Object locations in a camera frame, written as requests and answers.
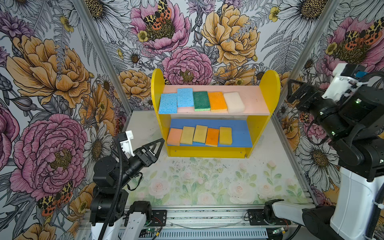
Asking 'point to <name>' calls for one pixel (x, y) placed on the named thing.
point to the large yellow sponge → (200, 134)
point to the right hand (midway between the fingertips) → (293, 90)
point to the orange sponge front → (212, 137)
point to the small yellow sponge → (225, 137)
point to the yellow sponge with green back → (187, 135)
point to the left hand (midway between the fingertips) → (162, 147)
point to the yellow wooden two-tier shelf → (215, 121)
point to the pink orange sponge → (174, 137)
